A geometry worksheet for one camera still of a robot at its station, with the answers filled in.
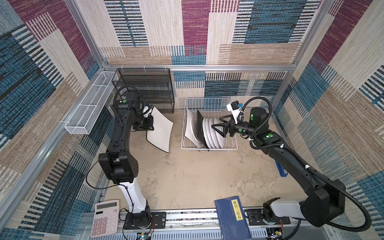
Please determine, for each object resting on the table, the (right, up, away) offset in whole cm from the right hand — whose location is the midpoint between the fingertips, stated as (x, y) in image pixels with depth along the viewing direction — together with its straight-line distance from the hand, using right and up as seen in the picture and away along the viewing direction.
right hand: (216, 124), depth 72 cm
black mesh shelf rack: (-38, +28, +35) cm, 59 cm away
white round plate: (-4, -5, +15) cm, 16 cm away
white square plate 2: (-13, -4, +13) cm, 19 cm away
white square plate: (-31, -7, +21) cm, 38 cm away
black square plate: (-7, +2, +17) cm, 19 cm away
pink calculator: (-53, -45, +1) cm, 70 cm away
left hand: (-34, -1, +10) cm, 35 cm away
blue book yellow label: (+8, -46, 0) cm, 47 cm away
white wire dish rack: (+2, +13, +47) cm, 49 cm away
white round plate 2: (+6, -9, +19) cm, 22 cm away
